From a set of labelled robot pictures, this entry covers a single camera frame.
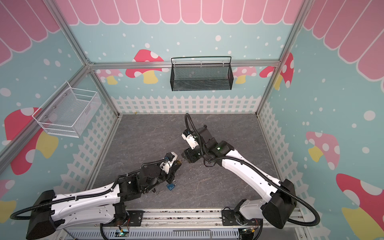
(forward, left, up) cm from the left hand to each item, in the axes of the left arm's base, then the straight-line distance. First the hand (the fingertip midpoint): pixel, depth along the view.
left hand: (178, 165), depth 74 cm
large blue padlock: (-5, +5, -16) cm, 18 cm away
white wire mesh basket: (+50, +95, -16) cm, 108 cm away
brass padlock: (+1, 0, +2) cm, 3 cm away
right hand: (+6, -4, +4) cm, 8 cm away
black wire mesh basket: (+55, -10, +18) cm, 58 cm away
